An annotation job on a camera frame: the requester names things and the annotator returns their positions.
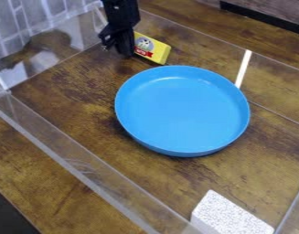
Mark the round blue tray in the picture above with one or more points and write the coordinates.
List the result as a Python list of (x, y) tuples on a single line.
[(183, 111)]

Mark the yellow block with label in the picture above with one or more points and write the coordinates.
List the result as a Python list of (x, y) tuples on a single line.
[(152, 49)]

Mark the white speckled foam block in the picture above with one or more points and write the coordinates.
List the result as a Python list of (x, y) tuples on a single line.
[(219, 216)]

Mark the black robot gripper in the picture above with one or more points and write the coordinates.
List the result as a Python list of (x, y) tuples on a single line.
[(118, 34)]

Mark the clear acrylic enclosure wall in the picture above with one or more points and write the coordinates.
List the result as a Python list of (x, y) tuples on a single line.
[(73, 171)]

